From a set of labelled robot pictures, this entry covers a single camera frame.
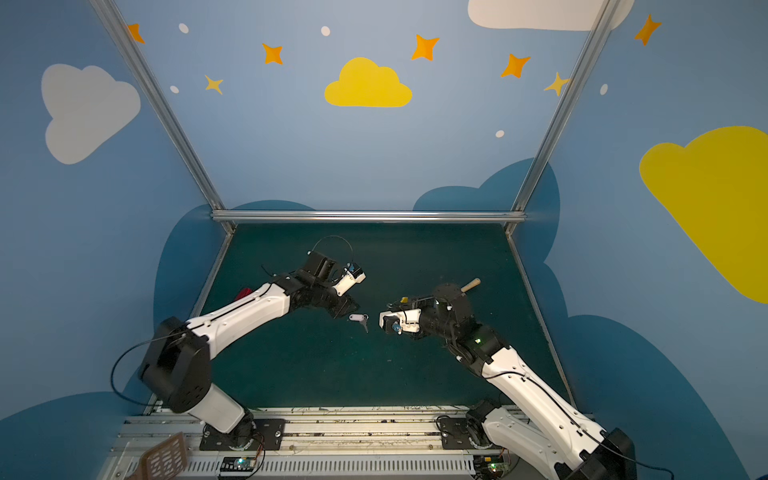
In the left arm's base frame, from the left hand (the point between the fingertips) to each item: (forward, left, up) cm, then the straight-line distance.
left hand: (357, 301), depth 85 cm
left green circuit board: (-38, +27, -13) cm, 48 cm away
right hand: (-4, -13, +10) cm, 17 cm away
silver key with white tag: (+1, 0, -13) cm, 13 cm away
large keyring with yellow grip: (-3, -13, +7) cm, 15 cm away
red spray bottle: (+8, +39, -9) cm, 41 cm away
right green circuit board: (-38, -34, -13) cm, 53 cm away
